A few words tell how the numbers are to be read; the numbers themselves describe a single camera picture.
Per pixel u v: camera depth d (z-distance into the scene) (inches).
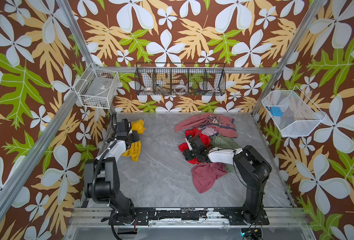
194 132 39.1
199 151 29.7
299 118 31.1
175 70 36.0
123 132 28.3
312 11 27.3
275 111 34.0
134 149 35.8
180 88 38.8
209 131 39.7
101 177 18.0
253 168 19.9
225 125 42.4
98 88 33.9
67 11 27.2
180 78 37.8
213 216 29.6
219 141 36.0
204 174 33.8
